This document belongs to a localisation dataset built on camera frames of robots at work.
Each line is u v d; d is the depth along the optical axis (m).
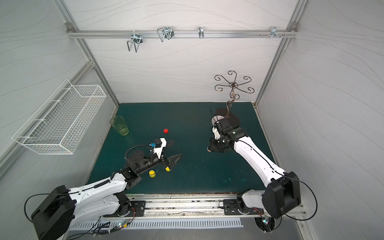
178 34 0.80
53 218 0.40
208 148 0.69
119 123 0.95
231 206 0.73
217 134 0.73
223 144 0.57
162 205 0.76
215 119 1.06
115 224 0.70
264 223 0.72
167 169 0.85
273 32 0.77
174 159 0.67
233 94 0.94
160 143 0.63
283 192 0.40
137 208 0.74
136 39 0.78
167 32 0.77
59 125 0.69
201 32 0.78
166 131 1.04
